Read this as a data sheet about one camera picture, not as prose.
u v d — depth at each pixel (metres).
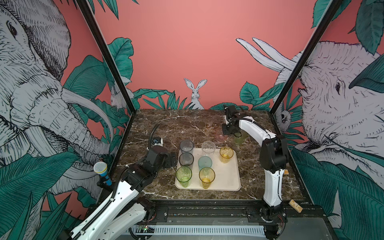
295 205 0.76
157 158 0.52
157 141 0.64
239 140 1.00
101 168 0.66
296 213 0.76
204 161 0.86
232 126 0.77
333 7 0.69
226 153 0.94
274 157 0.54
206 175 0.79
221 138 1.00
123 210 0.46
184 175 0.83
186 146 0.97
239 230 0.70
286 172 0.88
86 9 0.70
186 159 0.84
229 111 0.78
